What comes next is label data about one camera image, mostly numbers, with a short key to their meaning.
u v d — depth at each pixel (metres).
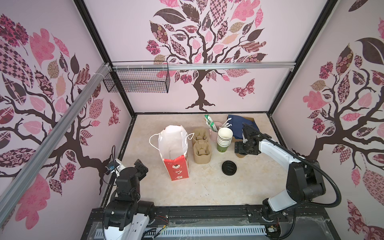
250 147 0.67
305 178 0.45
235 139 0.96
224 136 0.92
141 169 0.62
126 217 0.44
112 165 0.55
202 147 0.88
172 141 0.89
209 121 0.92
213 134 0.98
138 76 0.95
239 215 0.75
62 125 0.57
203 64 0.93
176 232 0.70
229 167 0.90
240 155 0.88
